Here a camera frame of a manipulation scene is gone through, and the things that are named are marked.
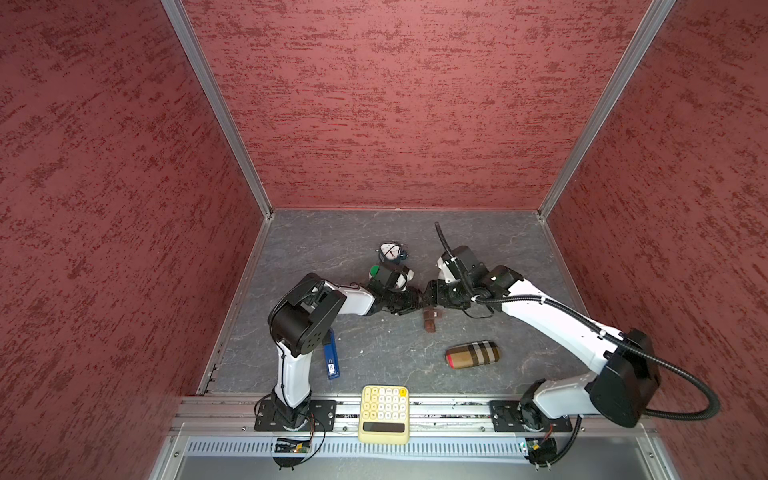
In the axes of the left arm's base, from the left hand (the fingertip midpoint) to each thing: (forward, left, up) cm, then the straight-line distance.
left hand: (425, 309), depth 92 cm
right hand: (-5, 0, +12) cm, 13 cm away
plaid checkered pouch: (-14, -11, +1) cm, 18 cm away
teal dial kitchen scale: (+21, +11, +2) cm, 24 cm away
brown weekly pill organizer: (-3, -1, +1) cm, 3 cm away
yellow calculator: (-29, +12, +1) cm, 31 cm away
